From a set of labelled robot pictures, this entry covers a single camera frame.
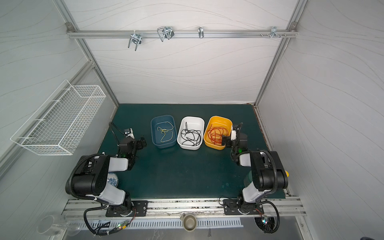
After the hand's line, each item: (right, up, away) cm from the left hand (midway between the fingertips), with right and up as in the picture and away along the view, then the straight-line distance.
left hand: (138, 135), depth 95 cm
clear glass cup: (-19, -30, -39) cm, 53 cm away
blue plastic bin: (+11, +9, +13) cm, 19 cm away
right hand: (+62, +2, +1) cm, 62 cm away
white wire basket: (-26, +8, -29) cm, 40 cm away
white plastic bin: (+38, +7, +12) cm, 40 cm away
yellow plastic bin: (+53, +8, +13) cm, 55 cm away
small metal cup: (+35, -38, -26) cm, 58 cm away
